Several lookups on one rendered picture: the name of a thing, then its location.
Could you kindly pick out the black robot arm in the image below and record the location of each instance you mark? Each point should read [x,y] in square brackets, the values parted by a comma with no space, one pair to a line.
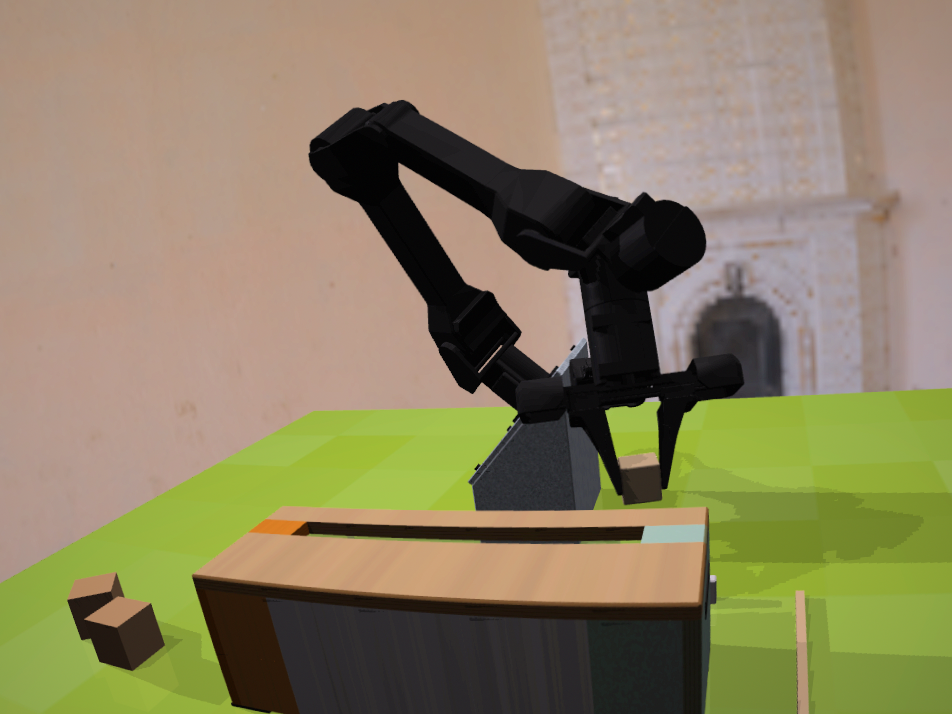
[618,250]

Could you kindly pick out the brown cube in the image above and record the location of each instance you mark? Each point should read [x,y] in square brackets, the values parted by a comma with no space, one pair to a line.
[90,594]
[124,633]

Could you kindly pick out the tan block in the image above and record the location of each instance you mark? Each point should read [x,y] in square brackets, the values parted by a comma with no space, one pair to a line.
[640,478]

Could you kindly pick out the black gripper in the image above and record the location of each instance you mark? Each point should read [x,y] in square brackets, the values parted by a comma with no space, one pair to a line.
[624,357]

